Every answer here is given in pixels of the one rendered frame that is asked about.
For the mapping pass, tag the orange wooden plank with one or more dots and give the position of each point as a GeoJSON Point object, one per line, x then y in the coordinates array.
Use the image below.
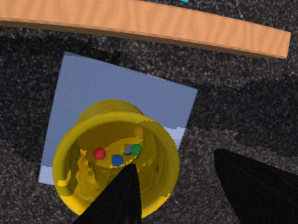
{"type": "Point", "coordinates": [147, 21]}

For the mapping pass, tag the blue marble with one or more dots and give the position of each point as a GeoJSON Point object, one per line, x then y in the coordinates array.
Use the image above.
{"type": "Point", "coordinates": [117, 161]}

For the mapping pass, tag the yellow cup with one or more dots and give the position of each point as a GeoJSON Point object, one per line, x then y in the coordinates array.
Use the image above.
{"type": "Point", "coordinates": [109, 124]}

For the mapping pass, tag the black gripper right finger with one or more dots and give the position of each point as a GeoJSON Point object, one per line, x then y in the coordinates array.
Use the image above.
{"type": "Point", "coordinates": [257, 192]}

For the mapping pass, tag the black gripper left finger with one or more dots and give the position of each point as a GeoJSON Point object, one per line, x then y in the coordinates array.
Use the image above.
{"type": "Point", "coordinates": [119, 203]}

